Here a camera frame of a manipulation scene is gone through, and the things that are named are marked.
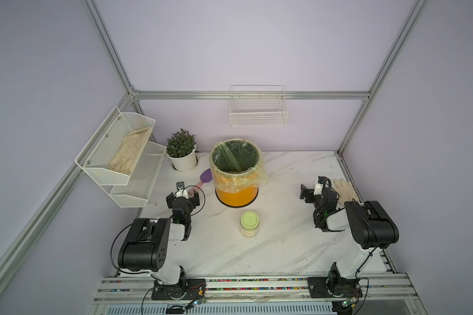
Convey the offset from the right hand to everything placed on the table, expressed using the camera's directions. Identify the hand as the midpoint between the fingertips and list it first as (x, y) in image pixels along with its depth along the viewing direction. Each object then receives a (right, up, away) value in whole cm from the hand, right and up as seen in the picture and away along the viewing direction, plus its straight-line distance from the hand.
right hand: (312, 187), depth 98 cm
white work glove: (+20, -2, +4) cm, 20 cm away
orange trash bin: (-37, -6, 0) cm, 38 cm away
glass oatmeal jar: (-33, -19, -14) cm, 40 cm away
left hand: (-64, -3, -4) cm, 65 cm away
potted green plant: (-68, +20, +2) cm, 71 cm away
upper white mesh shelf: (-89, +16, -20) cm, 93 cm away
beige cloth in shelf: (-83, +16, -19) cm, 87 cm away
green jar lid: (-33, -13, -17) cm, 39 cm away
